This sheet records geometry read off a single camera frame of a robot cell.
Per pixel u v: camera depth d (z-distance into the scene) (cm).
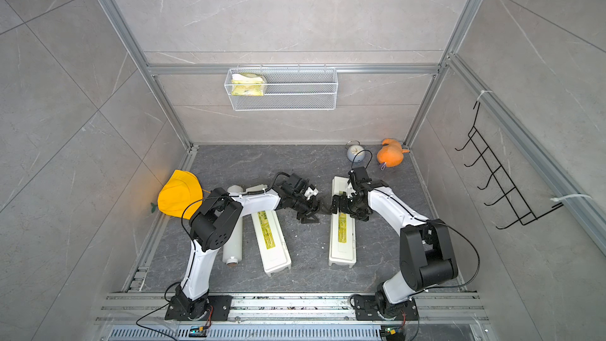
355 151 112
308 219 88
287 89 101
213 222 54
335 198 82
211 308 73
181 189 101
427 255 44
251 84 88
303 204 84
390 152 107
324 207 86
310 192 90
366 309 73
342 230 82
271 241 79
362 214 78
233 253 79
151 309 75
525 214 58
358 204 74
